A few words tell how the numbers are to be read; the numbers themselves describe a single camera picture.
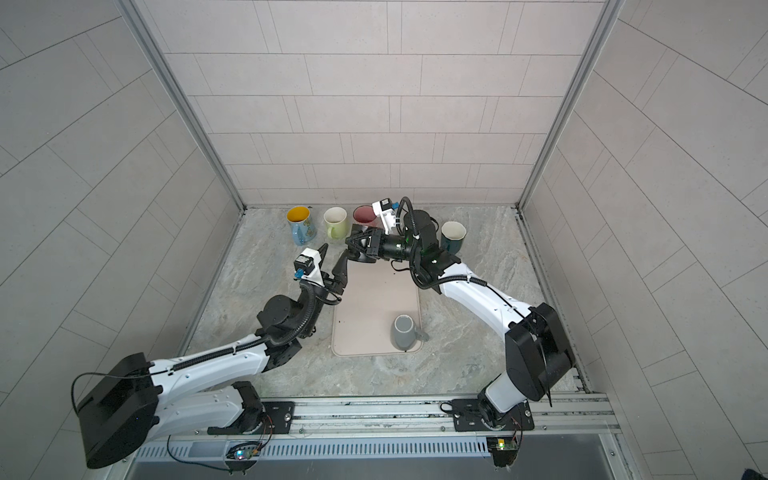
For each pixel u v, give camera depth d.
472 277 0.52
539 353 0.42
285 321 0.52
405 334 0.76
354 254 0.71
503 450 0.68
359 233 0.70
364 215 1.05
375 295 0.89
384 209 0.68
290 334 0.56
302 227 1.00
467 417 0.71
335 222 1.01
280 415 0.71
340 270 0.63
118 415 0.39
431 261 0.60
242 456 0.64
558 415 0.73
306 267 0.55
